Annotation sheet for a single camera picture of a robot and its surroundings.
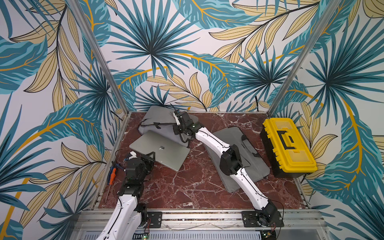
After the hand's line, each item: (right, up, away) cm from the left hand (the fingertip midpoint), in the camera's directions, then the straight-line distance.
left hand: (156, 153), depth 81 cm
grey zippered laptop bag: (-1, +18, +10) cm, 21 cm away
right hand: (+8, +15, +18) cm, 25 cm away
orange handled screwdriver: (-26, -14, +4) cm, 30 cm away
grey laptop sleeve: (+56, -7, +10) cm, 57 cm away
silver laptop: (+4, -3, +18) cm, 19 cm away
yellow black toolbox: (+70, +1, -2) cm, 70 cm away
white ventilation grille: (+18, -37, -11) cm, 43 cm away
